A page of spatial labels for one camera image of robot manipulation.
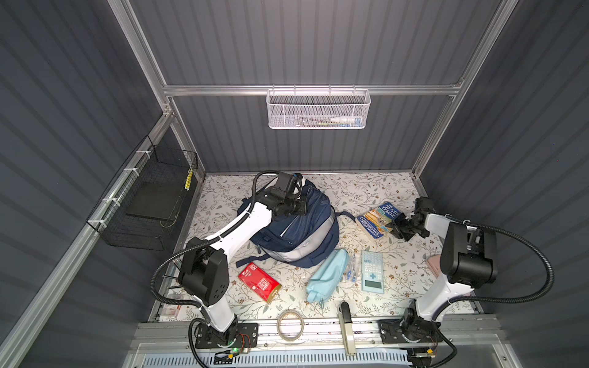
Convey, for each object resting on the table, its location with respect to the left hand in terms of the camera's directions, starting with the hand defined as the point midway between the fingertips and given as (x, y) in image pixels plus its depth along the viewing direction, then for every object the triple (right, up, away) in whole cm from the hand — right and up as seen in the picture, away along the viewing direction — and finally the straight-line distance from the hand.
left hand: (311, 207), depth 84 cm
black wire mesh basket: (-54, 0, -14) cm, 56 cm away
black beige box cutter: (+11, -35, -10) cm, 38 cm away
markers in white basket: (+11, +34, +7) cm, 37 cm away
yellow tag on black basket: (-45, +10, 0) cm, 46 cm away
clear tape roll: (-3, -39, -9) cm, 40 cm away
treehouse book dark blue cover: (+29, -7, +15) cm, 34 cm away
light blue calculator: (+23, -25, +1) cm, 34 cm away
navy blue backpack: (-1, -12, -3) cm, 12 cm away
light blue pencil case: (+6, -25, -3) cm, 26 cm away
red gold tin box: (-19, -28, 0) cm, 34 cm away
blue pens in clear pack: (+17, -25, +3) cm, 30 cm away
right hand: (+36, -9, +13) cm, 39 cm away
